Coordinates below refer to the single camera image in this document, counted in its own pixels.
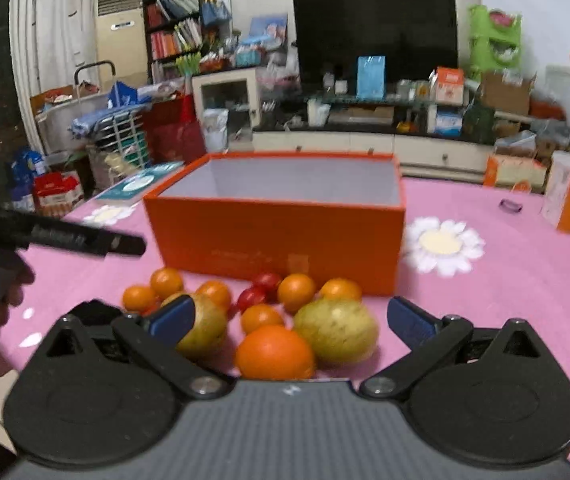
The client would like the blue paper package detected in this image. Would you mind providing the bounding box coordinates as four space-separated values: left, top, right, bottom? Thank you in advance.
357 56 386 100

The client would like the pink floral tablecloth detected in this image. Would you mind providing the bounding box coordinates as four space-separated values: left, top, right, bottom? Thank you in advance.
0 161 570 480

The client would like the yellow-green pear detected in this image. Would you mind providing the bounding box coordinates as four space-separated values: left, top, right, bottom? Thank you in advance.
175 292 227 360
294 298 379 367

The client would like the teal book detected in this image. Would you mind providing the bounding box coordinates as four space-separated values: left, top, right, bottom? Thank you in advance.
94 162 184 205

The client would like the beige standing air conditioner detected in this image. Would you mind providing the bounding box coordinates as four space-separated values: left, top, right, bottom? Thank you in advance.
95 0 147 90

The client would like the green plastic rack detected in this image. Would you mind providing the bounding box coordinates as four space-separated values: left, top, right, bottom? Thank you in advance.
468 4 522 80

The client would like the red cherry tomato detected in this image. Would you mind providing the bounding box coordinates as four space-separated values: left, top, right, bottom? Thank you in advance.
236 286 268 313
251 272 282 304

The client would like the white TV console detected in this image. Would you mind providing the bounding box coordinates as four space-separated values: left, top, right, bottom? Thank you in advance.
253 131 493 184

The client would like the orange white medicine box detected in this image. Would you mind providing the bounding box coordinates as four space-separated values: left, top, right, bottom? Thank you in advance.
429 67 465 106

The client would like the white wire basket cart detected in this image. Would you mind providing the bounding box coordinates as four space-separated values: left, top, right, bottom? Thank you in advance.
86 106 151 188

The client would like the dark bookshelf with books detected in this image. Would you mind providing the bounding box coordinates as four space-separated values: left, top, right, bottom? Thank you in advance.
143 0 217 84

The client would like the small kumquat orange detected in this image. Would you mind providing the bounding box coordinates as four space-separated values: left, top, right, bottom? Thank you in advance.
319 278 362 301
241 304 284 335
276 273 317 314
122 285 158 313
149 268 184 300
196 280 232 311

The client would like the black flat television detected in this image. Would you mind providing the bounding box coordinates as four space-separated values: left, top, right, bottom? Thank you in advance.
293 0 458 93

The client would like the brown cardboard box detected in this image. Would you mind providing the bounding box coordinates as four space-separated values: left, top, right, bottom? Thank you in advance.
479 72 535 116

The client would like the white small cabinet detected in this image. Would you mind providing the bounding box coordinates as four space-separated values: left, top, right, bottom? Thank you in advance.
192 67 262 129

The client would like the red white snack box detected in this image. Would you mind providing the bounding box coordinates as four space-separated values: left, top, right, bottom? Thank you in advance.
32 171 84 218

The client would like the red gift bag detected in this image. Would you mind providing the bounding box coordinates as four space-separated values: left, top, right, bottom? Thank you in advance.
143 94 207 165

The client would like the large orange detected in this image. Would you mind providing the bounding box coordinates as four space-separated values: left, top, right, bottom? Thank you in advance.
235 325 317 382

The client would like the orange cardboard box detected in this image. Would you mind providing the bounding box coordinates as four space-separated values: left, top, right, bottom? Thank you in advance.
143 152 407 296

